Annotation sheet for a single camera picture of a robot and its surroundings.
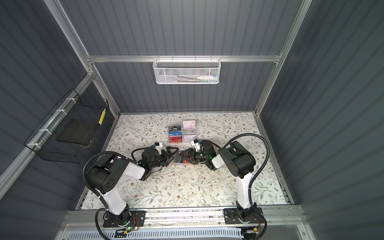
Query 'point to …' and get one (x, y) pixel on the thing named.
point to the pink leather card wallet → (185, 162)
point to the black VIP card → (175, 128)
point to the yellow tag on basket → (102, 117)
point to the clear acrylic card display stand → (185, 132)
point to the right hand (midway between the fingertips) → (183, 158)
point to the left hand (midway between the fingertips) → (177, 153)
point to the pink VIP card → (189, 124)
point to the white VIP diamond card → (188, 138)
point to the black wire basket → (43, 142)
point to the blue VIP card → (175, 133)
